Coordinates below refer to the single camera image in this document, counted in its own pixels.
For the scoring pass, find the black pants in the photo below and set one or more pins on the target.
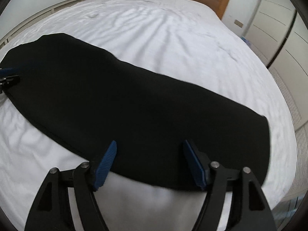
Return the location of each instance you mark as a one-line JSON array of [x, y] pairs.
[[83, 97]]

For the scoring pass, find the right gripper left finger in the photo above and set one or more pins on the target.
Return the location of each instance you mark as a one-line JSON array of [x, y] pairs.
[[51, 207]]

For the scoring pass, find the beige wall switch plate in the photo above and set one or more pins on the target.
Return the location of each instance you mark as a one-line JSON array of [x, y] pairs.
[[238, 23]]

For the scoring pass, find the white wardrobe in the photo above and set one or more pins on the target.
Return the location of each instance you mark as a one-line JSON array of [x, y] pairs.
[[279, 38]]

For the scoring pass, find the white louvered radiator cover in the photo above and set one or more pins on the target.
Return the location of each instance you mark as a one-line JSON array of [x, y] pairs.
[[30, 21]]

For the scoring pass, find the blue item on nightstand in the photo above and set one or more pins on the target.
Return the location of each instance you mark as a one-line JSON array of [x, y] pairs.
[[247, 42]]

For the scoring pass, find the white bed duvet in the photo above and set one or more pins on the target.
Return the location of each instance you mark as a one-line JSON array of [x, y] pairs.
[[178, 38]]

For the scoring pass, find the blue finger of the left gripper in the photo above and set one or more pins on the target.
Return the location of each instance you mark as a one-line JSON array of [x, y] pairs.
[[6, 76]]

